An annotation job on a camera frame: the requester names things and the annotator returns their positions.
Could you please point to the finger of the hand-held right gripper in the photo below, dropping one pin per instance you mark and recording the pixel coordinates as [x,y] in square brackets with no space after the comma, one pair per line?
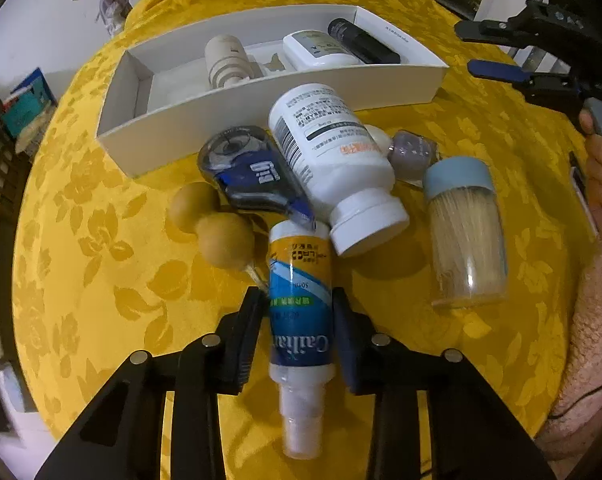
[496,70]
[531,30]

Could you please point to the yellow floral tablecloth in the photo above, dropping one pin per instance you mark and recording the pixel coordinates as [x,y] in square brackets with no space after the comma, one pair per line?
[106,260]

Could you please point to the blue cardboard box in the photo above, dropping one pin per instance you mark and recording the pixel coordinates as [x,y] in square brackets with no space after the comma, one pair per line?
[28,105]

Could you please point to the black cylindrical tube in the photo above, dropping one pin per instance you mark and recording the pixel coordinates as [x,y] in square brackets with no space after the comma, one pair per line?
[361,42]

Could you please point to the purple round ball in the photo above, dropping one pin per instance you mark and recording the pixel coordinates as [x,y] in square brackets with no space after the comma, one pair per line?
[413,155]

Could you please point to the wooden gourd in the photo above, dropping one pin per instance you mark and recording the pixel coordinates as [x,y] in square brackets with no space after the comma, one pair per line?
[221,235]

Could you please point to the grey hanging garment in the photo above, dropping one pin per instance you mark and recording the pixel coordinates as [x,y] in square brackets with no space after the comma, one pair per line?
[112,10]

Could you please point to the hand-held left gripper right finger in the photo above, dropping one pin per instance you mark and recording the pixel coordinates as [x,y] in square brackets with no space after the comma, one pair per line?
[346,345]

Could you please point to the large white pill bottle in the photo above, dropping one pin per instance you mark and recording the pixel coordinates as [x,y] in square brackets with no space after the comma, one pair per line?
[331,160]

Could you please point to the toothpick jar grey-blue lid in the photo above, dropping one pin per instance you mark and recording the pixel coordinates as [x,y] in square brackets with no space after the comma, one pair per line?
[466,240]

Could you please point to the blue correction tape dispenser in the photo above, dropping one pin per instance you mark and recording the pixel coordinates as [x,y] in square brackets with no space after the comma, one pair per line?
[246,170]

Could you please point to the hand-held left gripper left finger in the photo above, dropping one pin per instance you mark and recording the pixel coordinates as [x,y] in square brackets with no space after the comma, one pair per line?
[246,330]

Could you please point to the wooden bench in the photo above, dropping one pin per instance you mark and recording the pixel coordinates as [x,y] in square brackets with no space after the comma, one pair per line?
[1,160]

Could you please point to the blue label spray bottle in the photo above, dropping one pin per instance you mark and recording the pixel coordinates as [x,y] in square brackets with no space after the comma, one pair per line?
[301,310]

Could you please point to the white bottle gold label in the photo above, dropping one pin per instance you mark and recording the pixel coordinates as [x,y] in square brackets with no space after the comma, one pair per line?
[318,50]

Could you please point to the person's right forearm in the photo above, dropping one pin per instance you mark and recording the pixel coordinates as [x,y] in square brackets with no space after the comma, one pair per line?
[591,335]

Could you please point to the cream pump bottle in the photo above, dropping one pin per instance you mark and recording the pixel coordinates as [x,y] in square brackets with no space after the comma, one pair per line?
[226,60]

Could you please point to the white cardboard box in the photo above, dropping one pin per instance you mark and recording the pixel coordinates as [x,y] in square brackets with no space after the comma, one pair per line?
[181,130]

